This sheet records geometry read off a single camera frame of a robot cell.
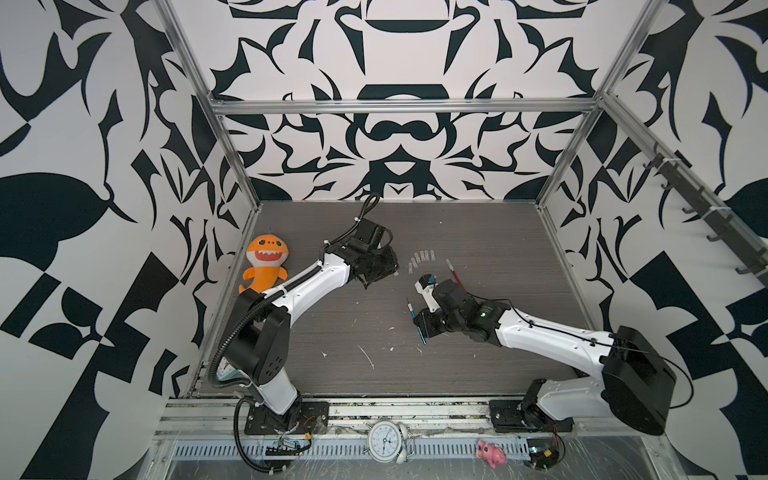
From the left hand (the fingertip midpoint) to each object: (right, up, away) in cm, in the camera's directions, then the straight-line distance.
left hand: (397, 259), depth 87 cm
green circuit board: (+34, -44, -16) cm, 58 cm away
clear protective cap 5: (+13, 0, +18) cm, 22 cm away
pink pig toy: (+21, -42, -19) cm, 50 cm away
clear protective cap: (+5, -4, +15) cm, 16 cm away
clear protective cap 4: (+11, +1, +18) cm, 21 cm away
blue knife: (+4, -14, -4) cm, 15 cm away
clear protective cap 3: (+9, 0, +18) cm, 20 cm away
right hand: (+4, -15, -4) cm, 16 cm away
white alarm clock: (-3, -39, -19) cm, 44 cm away
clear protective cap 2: (+8, -1, +18) cm, 19 cm away
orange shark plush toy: (-41, +1, +9) cm, 42 cm away
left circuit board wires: (-27, -44, -14) cm, 53 cm away
